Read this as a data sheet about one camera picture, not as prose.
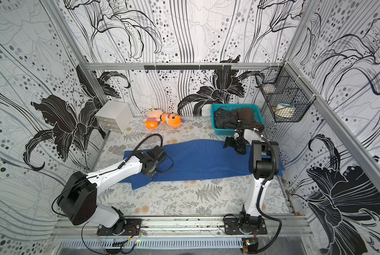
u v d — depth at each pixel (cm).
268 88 88
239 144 86
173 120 107
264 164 54
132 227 72
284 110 72
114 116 102
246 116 99
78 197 42
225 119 98
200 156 96
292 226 73
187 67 90
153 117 111
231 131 101
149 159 62
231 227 72
